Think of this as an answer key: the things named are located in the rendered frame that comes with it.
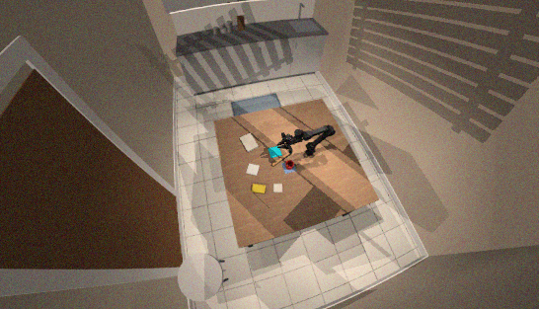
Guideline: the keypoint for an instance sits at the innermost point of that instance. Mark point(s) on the yellow rectangular block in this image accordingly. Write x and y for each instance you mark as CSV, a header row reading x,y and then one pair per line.
x,y
258,188

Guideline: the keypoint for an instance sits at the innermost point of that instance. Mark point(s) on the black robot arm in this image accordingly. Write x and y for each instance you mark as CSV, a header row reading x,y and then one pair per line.
x,y
307,135

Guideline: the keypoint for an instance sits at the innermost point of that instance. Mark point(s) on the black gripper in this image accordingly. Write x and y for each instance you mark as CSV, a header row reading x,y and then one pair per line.
x,y
287,145

